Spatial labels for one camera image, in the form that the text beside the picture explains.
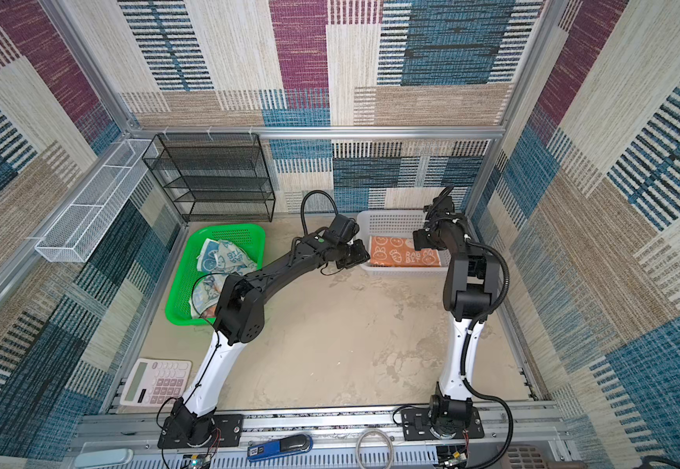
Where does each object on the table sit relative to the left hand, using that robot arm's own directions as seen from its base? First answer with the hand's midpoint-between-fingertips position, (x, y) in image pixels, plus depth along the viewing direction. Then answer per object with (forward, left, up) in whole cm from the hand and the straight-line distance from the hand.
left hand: (372, 253), depth 94 cm
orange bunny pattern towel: (+8, -11, -9) cm, 16 cm away
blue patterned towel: (+4, +53, -8) cm, 53 cm away
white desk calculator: (-34, +60, -10) cm, 70 cm away
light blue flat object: (-51, +67, -12) cm, 85 cm away
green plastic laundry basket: (+13, +42, -8) cm, 45 cm away
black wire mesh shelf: (+32, +56, +6) cm, 65 cm away
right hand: (+8, -21, -5) cm, 23 cm away
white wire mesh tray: (-10, +74, +21) cm, 77 cm away
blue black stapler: (-49, +22, -8) cm, 54 cm away
